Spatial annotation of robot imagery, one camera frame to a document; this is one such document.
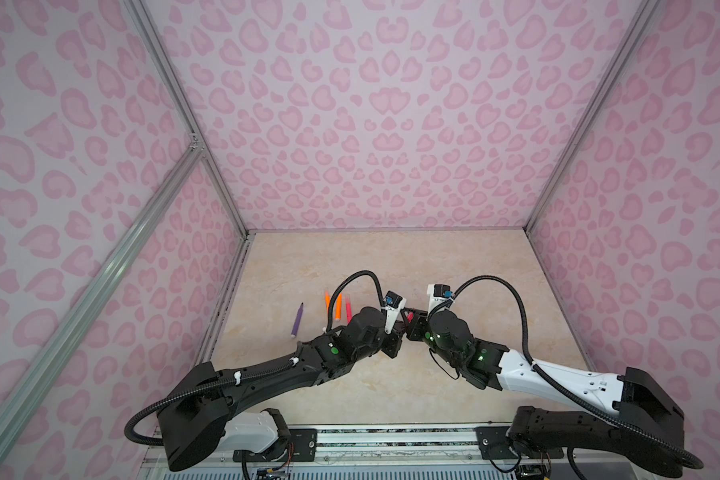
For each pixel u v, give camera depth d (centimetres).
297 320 95
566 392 46
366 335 59
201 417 40
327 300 100
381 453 72
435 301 69
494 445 73
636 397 46
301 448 73
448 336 57
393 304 67
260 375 48
